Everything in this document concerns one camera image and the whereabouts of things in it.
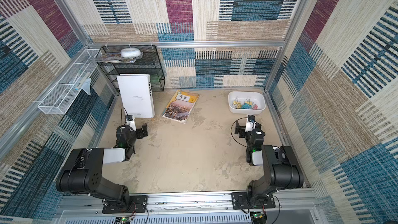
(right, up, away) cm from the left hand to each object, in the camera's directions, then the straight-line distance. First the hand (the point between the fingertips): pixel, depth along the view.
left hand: (137, 124), depth 94 cm
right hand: (+64, +3, -3) cm, 65 cm away
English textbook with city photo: (+24, +10, +14) cm, 30 cm away
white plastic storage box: (+78, +17, +17) cm, 82 cm away
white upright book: (0, +17, -2) cm, 17 cm away
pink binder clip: (+75, +10, +14) cm, 77 cm away
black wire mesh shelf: (+2, +40, +14) cm, 42 cm away
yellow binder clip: (+63, +12, +15) cm, 66 cm away
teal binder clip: (+69, +11, +14) cm, 72 cm away
